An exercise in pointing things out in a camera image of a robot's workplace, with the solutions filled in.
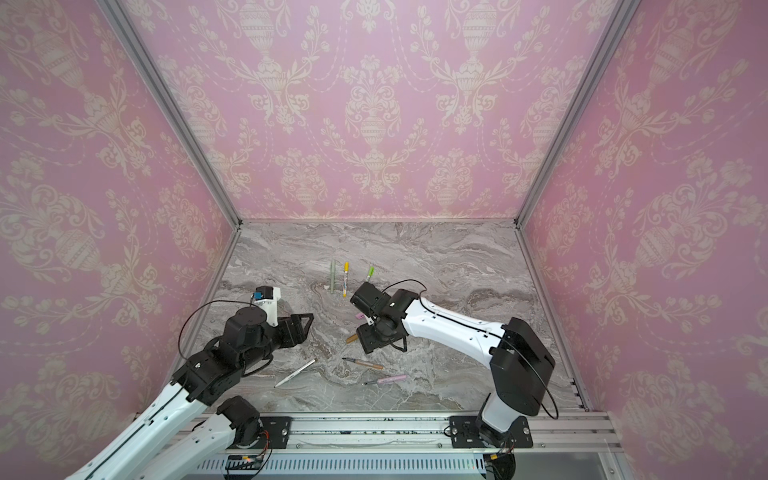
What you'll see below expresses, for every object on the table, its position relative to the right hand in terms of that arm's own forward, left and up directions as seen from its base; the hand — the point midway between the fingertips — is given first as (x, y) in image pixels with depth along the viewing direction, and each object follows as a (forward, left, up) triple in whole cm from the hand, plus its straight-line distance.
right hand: (372, 340), depth 80 cm
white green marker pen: (+29, +2, -9) cm, 30 cm away
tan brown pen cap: (+5, +7, -9) cm, 12 cm away
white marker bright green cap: (-5, +23, -8) cm, 25 cm away
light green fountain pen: (+28, +15, -9) cm, 33 cm away
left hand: (+2, +16, +9) cm, 18 cm away
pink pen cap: (+12, +5, -9) cm, 15 cm away
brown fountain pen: (-3, +3, -9) cm, 10 cm away
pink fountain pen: (-7, -3, -10) cm, 13 cm away
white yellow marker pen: (+31, +10, -8) cm, 34 cm away
